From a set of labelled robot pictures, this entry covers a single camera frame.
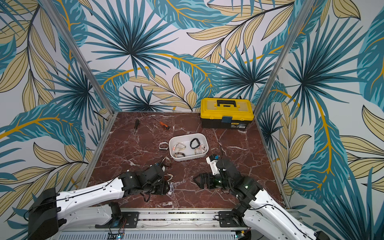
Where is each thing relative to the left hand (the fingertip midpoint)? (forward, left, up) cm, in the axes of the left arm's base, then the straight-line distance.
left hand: (165, 191), depth 77 cm
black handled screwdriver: (+47, +28, -5) cm, 55 cm away
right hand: (+3, -18, +9) cm, 20 cm away
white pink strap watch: (+26, -20, -2) cm, 33 cm away
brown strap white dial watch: (+24, -4, -3) cm, 24 cm away
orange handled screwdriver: (+47, +7, -4) cm, 48 cm away
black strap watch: (+34, -17, -3) cm, 38 cm away
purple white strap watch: (+3, -3, -5) cm, 7 cm away
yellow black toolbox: (+47, -36, +11) cm, 60 cm away
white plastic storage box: (+31, -11, -6) cm, 33 cm away
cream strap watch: (+8, -2, -1) cm, 9 cm away
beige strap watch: (+28, -5, -3) cm, 29 cm away
